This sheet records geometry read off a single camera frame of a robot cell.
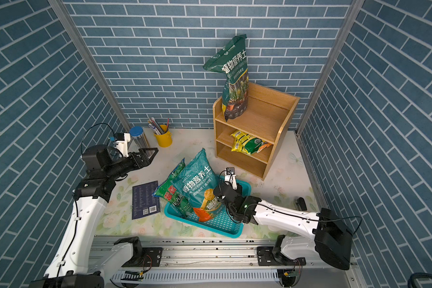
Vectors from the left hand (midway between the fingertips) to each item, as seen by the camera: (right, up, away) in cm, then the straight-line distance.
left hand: (156, 151), depth 70 cm
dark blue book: (-13, -26, +18) cm, 35 cm away
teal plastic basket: (+26, -34, +12) cm, 45 cm away
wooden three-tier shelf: (+50, +19, +16) cm, 56 cm away
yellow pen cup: (-10, +6, +41) cm, 43 cm away
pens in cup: (-14, +15, +34) cm, 40 cm away
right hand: (+27, -15, +10) cm, 33 cm away
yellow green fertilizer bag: (+37, +4, +16) cm, 41 cm away
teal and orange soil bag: (+16, -12, +5) cm, 21 cm away
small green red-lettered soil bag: (+5, -17, +4) cm, 18 cm away
